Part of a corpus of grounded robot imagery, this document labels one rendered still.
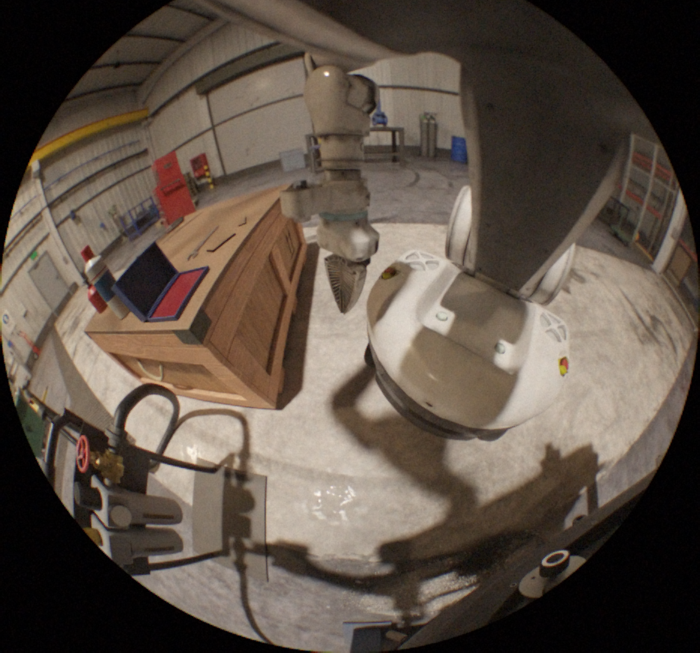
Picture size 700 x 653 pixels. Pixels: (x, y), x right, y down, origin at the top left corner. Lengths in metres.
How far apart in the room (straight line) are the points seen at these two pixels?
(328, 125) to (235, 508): 0.93
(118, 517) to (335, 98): 0.70
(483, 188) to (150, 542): 0.78
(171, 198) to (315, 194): 3.25
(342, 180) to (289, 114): 8.14
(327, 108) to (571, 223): 0.27
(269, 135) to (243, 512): 8.79
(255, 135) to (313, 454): 8.89
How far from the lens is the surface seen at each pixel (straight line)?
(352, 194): 0.27
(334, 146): 0.28
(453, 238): 0.36
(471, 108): 0.16
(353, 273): 0.33
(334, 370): 0.76
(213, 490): 0.86
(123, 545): 0.58
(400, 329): 0.41
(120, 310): 0.69
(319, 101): 0.29
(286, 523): 0.75
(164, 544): 0.65
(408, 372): 0.41
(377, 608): 0.87
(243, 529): 0.82
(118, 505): 0.52
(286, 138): 8.39
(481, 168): 0.19
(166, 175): 3.46
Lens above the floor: 0.68
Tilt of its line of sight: 45 degrees down
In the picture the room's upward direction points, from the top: 7 degrees counter-clockwise
